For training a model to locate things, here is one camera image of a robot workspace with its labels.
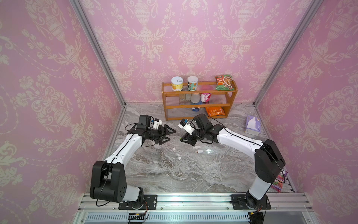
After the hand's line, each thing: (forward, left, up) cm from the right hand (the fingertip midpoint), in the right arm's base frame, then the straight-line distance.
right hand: (182, 138), depth 83 cm
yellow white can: (+27, +2, +20) cm, 34 cm away
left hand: (0, +6, +3) cm, 7 cm away
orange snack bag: (+29, -26, -10) cm, 41 cm away
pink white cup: (+28, -18, +6) cm, 34 cm away
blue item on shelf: (+33, -12, -10) cm, 36 cm away
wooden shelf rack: (+30, +2, -1) cm, 30 cm away
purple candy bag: (-25, -52, -13) cm, 59 cm away
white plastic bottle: (+30, -11, +5) cm, 32 cm away
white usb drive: (+1, -9, -14) cm, 17 cm away
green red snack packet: (+28, -28, +18) cm, 43 cm away
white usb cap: (-6, +3, -14) cm, 15 cm away
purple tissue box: (+13, -51, -10) cm, 54 cm away
